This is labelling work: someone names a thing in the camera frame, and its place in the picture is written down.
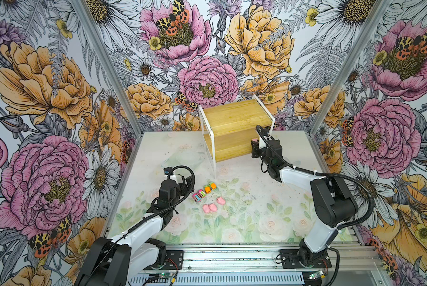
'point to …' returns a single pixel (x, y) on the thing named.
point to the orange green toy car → (213, 185)
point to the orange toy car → (207, 189)
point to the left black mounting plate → (174, 261)
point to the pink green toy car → (197, 196)
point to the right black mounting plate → (290, 259)
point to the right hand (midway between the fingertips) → (253, 145)
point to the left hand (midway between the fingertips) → (183, 183)
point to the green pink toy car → (202, 193)
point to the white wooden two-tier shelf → (228, 128)
